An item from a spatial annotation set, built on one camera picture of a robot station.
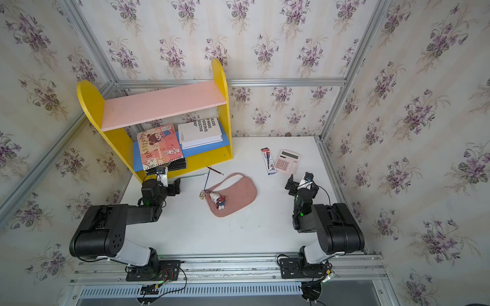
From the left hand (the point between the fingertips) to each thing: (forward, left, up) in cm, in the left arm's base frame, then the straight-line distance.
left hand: (174, 179), depth 93 cm
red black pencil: (+10, -19, -6) cm, 22 cm away
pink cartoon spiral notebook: (+14, +9, +9) cm, 19 cm away
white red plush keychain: (-11, -24, 0) cm, 26 cm away
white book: (+21, -11, +12) cm, 26 cm away
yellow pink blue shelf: (+25, +1, +11) cm, 27 cm away
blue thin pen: (+3, -15, -7) cm, 17 cm away
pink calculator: (+13, -59, -2) cm, 61 cm away
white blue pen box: (+12, -49, -4) cm, 51 cm away
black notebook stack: (+12, +2, -3) cm, 12 cm away
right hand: (-2, -64, +5) cm, 64 cm away
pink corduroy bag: (-8, -32, -4) cm, 33 cm away
